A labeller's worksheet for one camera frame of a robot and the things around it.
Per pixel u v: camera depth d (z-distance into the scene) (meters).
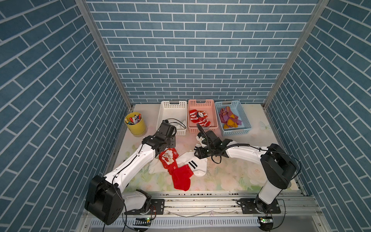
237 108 1.19
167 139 0.64
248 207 0.74
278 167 0.47
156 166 0.87
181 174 0.84
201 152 0.77
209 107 1.20
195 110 1.15
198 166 0.88
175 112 1.15
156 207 0.73
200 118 1.05
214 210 0.74
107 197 0.39
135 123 0.93
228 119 1.05
